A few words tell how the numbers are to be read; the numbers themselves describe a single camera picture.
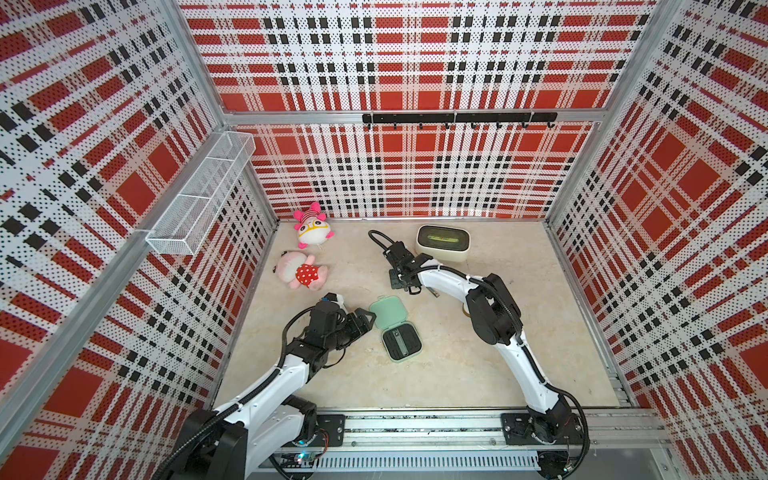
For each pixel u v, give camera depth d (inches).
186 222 27.7
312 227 42.8
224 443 15.8
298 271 38.8
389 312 37.7
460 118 35.2
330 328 27.0
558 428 25.0
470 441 28.9
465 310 24.2
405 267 30.9
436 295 38.7
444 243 41.1
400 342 34.8
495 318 23.7
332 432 28.9
